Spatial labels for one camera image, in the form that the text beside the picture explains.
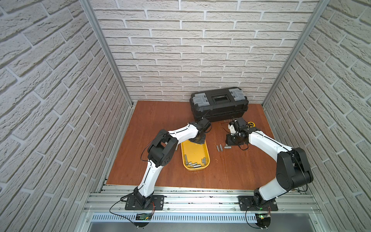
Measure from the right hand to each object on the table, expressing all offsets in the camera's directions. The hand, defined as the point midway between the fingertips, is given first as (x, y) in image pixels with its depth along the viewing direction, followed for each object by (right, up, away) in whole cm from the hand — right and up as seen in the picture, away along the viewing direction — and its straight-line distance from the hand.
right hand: (230, 141), depth 92 cm
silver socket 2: (-1, -5, +3) cm, 5 cm away
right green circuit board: (+11, -35, -20) cm, 42 cm away
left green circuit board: (-50, -35, -20) cm, 64 cm away
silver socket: (-8, -6, +3) cm, 10 cm away
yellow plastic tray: (-23, -10, -2) cm, 25 cm away
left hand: (-19, 0, +6) cm, 20 cm away
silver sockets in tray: (-23, -14, -5) cm, 28 cm away
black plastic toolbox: (-6, +24, +6) cm, 25 cm away
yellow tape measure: (+19, +10, +12) cm, 25 cm away
